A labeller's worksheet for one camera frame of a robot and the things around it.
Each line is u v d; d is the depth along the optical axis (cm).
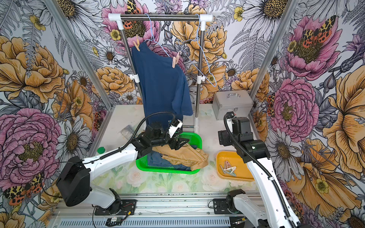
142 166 81
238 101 105
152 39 87
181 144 71
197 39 86
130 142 58
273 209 38
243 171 85
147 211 73
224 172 85
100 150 86
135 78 82
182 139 71
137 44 75
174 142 68
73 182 42
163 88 73
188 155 81
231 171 84
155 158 88
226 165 87
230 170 85
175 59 62
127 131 102
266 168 42
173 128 67
